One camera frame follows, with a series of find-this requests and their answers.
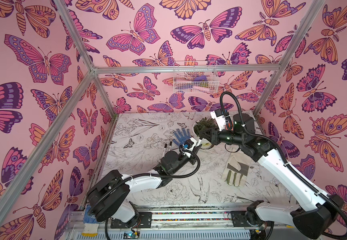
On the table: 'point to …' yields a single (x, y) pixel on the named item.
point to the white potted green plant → (201, 124)
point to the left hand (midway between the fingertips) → (201, 142)
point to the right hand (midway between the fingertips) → (201, 129)
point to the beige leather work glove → (236, 171)
